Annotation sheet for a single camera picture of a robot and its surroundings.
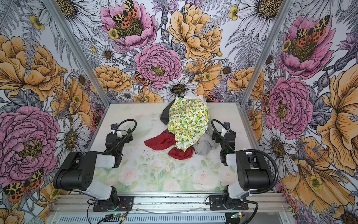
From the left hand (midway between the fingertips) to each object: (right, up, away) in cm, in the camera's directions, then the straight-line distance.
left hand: (123, 132), depth 94 cm
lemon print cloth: (+43, +8, +2) cm, 44 cm away
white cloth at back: (+51, +25, +12) cm, 59 cm away
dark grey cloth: (+26, +11, +15) cm, 32 cm away
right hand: (+65, 0, 0) cm, 65 cm away
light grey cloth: (+54, -8, -2) cm, 55 cm away
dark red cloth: (+29, -5, +1) cm, 29 cm away
